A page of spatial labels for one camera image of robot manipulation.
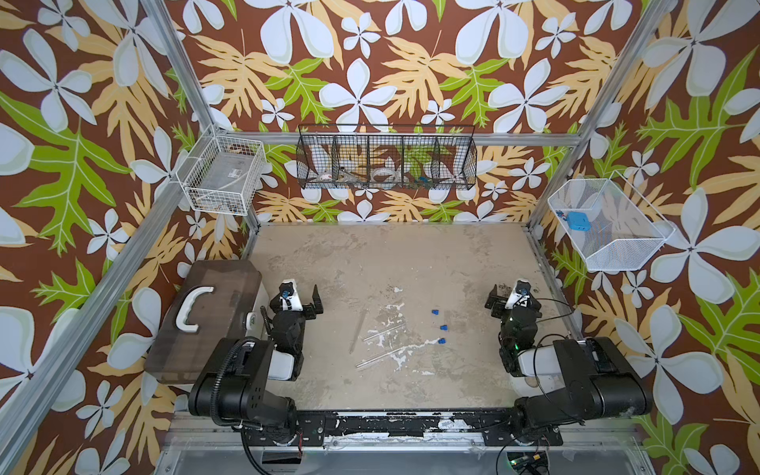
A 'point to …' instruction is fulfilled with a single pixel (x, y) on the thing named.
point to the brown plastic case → (213, 303)
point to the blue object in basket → (578, 221)
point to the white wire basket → (221, 173)
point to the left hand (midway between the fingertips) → (300, 285)
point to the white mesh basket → (613, 227)
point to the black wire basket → (386, 156)
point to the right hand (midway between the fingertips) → (510, 288)
